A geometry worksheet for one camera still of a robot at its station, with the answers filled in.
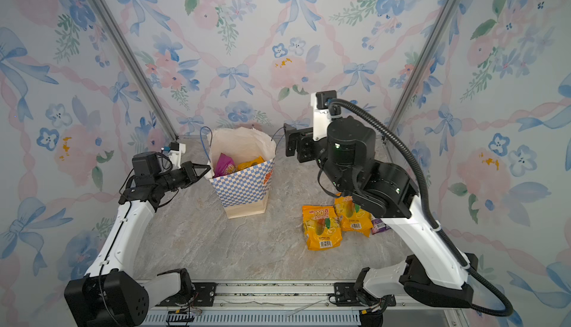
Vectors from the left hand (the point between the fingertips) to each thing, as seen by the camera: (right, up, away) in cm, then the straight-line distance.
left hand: (210, 167), depth 76 cm
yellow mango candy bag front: (+40, -23, +9) cm, 47 cm away
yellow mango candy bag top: (+10, +1, +23) cm, 26 cm away
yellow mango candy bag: (+52, -20, +11) cm, 57 cm away
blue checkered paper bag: (+6, +2, +24) cm, 25 cm away
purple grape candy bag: (+1, 0, +14) cm, 14 cm away
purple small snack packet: (+62, -24, +11) cm, 68 cm away
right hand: (+31, +11, -25) cm, 41 cm away
